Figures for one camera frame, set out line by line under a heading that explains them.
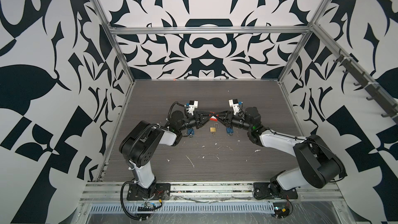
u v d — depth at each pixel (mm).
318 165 440
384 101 539
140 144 491
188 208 870
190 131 931
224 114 759
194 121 759
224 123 746
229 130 937
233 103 793
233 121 746
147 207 677
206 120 785
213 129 963
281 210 712
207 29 937
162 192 734
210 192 759
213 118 793
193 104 826
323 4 802
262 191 744
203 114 779
